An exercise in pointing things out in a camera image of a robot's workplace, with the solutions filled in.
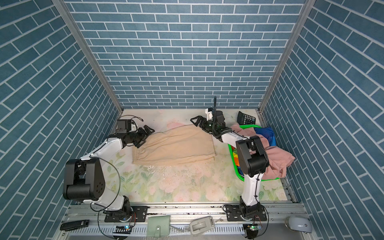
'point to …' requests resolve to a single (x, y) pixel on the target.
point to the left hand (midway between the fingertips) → (151, 133)
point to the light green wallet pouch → (158, 226)
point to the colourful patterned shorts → (236, 160)
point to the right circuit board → (253, 230)
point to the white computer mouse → (298, 223)
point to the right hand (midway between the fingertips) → (193, 121)
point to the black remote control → (73, 225)
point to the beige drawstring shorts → (186, 144)
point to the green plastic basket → (242, 177)
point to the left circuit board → (123, 229)
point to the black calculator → (245, 119)
